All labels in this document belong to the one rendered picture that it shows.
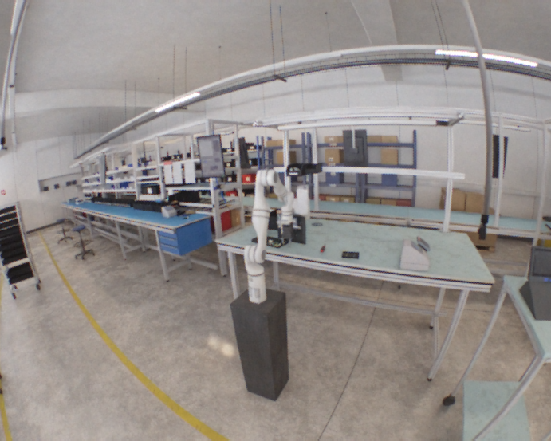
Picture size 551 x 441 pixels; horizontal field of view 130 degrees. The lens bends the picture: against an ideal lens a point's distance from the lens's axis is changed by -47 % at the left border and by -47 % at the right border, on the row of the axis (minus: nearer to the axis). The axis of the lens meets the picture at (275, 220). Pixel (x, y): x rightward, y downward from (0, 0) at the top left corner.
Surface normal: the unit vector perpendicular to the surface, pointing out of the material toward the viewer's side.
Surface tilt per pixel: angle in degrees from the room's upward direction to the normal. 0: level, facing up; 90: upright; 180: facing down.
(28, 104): 90
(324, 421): 0
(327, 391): 0
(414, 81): 90
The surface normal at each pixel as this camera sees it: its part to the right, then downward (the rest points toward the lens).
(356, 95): -0.51, 0.25
